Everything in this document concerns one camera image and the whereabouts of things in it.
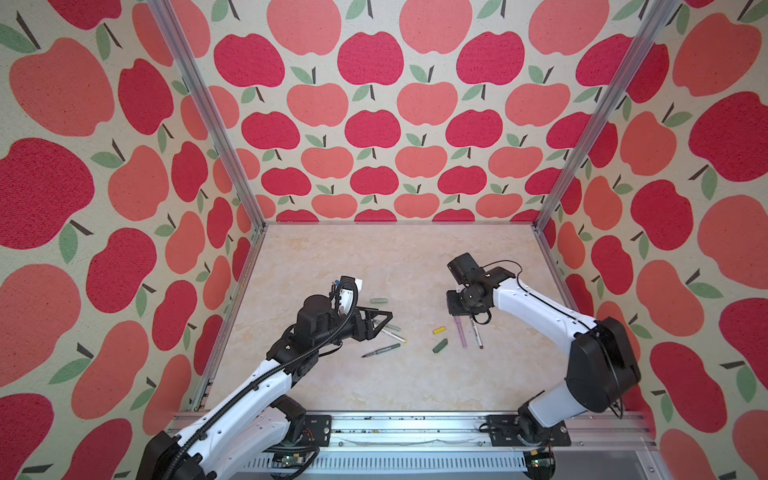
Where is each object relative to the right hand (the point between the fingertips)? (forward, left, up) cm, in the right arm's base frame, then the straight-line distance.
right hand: (461, 307), depth 88 cm
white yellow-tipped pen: (-8, +19, -8) cm, 22 cm away
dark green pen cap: (-9, +5, -7) cm, 13 cm away
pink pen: (-4, -1, -8) cm, 9 cm away
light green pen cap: (+5, +26, -8) cm, 27 cm away
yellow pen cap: (-4, +6, -8) cm, 11 cm away
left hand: (-12, +20, +13) cm, 27 cm away
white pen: (-5, -6, -8) cm, 11 cm away
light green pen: (-5, +20, -8) cm, 22 cm away
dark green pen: (-12, +23, -8) cm, 27 cm away
